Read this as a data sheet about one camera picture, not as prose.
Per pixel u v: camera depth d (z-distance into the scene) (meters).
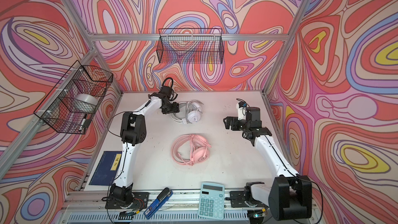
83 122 0.72
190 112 0.95
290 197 0.40
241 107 0.73
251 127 0.63
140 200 0.73
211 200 0.72
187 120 0.96
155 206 0.69
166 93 0.90
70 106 0.74
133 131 0.64
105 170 0.83
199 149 0.81
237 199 0.73
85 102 0.70
